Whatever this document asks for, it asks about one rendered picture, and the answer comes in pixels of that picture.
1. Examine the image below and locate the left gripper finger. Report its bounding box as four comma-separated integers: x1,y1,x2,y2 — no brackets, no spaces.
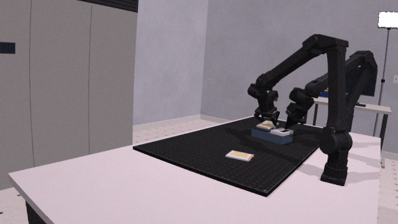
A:
254,113,264,123
271,111,280,126

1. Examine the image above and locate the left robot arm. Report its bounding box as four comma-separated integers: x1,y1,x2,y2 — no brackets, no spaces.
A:
248,34,353,186

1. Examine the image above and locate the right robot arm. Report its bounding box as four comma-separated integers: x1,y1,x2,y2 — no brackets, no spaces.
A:
286,50,377,129

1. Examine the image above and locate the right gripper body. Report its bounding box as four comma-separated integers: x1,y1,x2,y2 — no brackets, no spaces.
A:
291,115,306,125

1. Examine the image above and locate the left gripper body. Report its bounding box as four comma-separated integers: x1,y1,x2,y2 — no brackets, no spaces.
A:
255,101,278,119

